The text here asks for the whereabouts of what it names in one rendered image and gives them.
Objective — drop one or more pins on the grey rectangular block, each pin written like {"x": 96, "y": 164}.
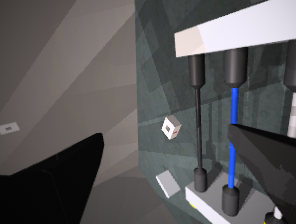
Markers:
{"x": 168, "y": 184}

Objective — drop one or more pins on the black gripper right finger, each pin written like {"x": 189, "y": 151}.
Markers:
{"x": 271, "y": 158}

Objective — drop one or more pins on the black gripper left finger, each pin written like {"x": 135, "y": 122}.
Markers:
{"x": 55, "y": 190}

